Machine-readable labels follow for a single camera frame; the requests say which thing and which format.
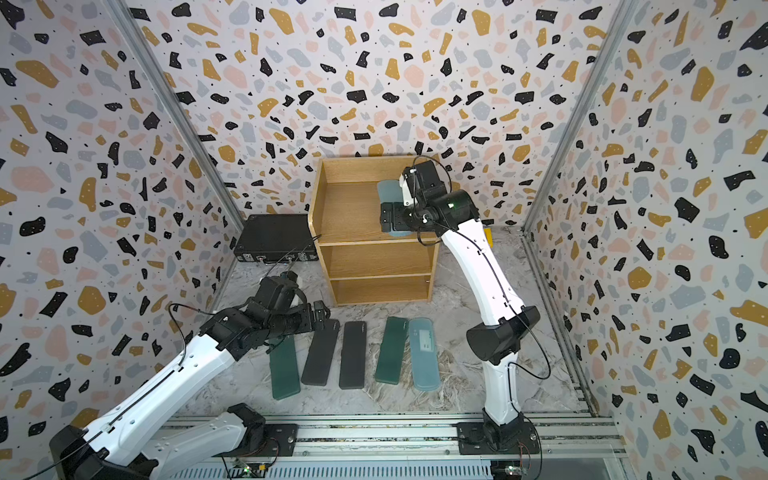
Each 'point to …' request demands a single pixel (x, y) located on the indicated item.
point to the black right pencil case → (352, 368)
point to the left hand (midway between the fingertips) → (319, 314)
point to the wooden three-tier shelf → (365, 265)
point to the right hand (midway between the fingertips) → (394, 219)
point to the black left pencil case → (320, 353)
